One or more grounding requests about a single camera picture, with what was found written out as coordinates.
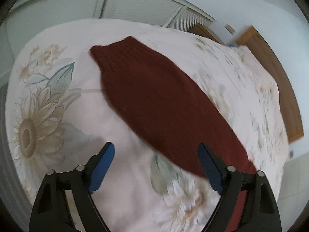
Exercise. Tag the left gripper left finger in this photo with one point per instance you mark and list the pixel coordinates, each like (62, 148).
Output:
(51, 210)

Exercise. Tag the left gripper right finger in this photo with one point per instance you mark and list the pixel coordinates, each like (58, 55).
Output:
(249, 195)

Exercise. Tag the dark red knit sweater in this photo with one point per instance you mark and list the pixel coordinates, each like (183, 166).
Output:
(172, 192)

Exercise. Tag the wooden headboard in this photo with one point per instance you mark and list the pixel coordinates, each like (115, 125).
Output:
(228, 81)

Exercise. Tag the white louvered wardrobe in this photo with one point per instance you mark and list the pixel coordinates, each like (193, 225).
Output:
(28, 17)

